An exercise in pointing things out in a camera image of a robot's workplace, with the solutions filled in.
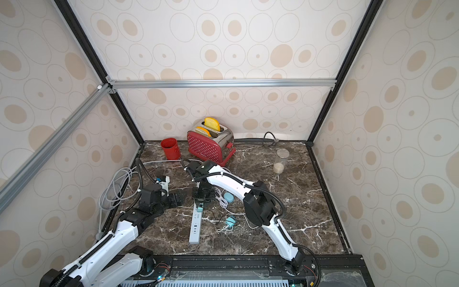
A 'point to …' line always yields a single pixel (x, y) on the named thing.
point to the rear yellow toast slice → (213, 123)
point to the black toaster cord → (256, 140)
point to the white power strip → (195, 226)
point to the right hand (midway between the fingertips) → (202, 202)
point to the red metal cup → (172, 150)
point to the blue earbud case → (229, 197)
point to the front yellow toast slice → (202, 128)
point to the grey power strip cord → (123, 183)
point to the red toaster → (218, 148)
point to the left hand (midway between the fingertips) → (184, 192)
